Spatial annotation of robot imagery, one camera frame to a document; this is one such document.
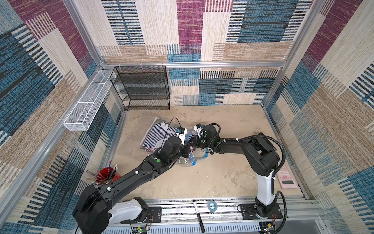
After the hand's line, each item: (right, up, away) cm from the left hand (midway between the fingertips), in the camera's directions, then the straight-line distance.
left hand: (190, 142), depth 79 cm
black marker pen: (+4, -36, -6) cm, 37 cm away
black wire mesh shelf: (-35, +36, +31) cm, 59 cm away
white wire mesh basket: (-52, +14, -7) cm, 55 cm away
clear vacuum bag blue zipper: (+2, -10, +16) cm, 19 cm away
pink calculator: (+54, -21, +4) cm, 58 cm away
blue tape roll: (+13, -33, -2) cm, 36 cm away
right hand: (-1, -3, +15) cm, 15 cm away
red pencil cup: (-44, -17, -1) cm, 47 cm away
